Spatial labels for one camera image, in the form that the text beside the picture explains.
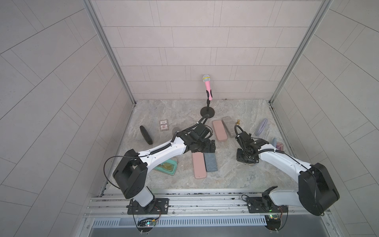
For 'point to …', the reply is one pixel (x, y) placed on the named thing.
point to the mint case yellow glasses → (169, 167)
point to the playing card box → (164, 125)
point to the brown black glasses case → (145, 135)
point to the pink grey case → (220, 130)
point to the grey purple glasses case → (262, 127)
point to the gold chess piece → (238, 123)
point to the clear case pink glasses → (279, 145)
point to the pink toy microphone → (206, 79)
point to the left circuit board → (147, 222)
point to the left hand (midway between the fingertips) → (212, 148)
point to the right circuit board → (273, 221)
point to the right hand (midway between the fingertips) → (239, 158)
